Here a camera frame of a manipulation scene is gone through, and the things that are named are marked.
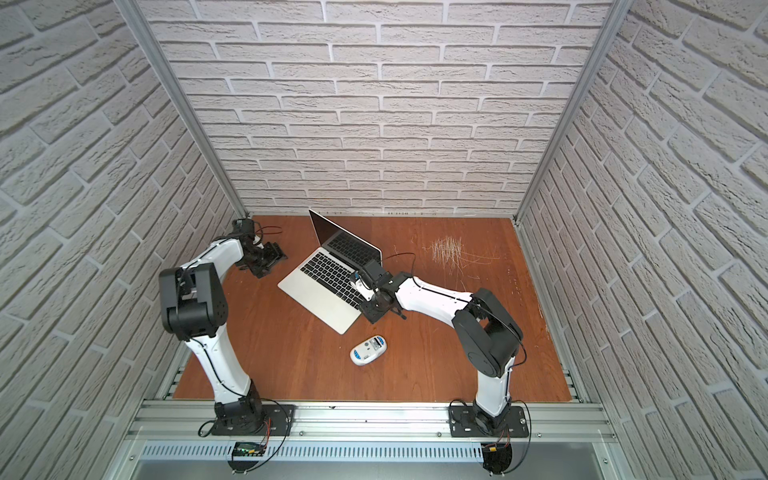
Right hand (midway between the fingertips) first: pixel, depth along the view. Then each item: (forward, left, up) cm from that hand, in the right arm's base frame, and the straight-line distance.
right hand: (365, 311), depth 88 cm
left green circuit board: (-32, +29, -5) cm, 44 cm away
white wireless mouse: (-11, -1, -2) cm, 11 cm away
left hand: (+22, +31, +2) cm, 38 cm away
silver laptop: (+13, +15, -4) cm, 20 cm away
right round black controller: (-38, -31, -6) cm, 49 cm away
